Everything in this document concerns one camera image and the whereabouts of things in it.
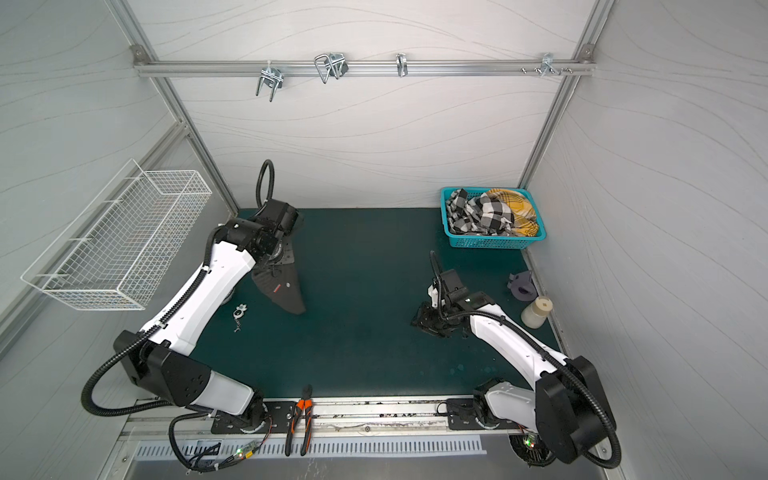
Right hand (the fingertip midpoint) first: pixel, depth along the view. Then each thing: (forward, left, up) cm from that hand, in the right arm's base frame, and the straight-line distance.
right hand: (420, 317), depth 83 cm
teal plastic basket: (+30, -31, -1) cm, 43 cm away
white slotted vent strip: (-29, -3, -8) cm, 30 cm away
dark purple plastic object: (+15, -33, -6) cm, 37 cm away
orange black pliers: (-22, +29, -6) cm, 37 cm away
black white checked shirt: (+37, -22, +4) cm, 43 cm away
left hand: (+9, +37, +17) cm, 42 cm away
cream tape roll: (+3, -33, -1) cm, 33 cm away
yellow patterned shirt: (+41, -37, +3) cm, 55 cm away
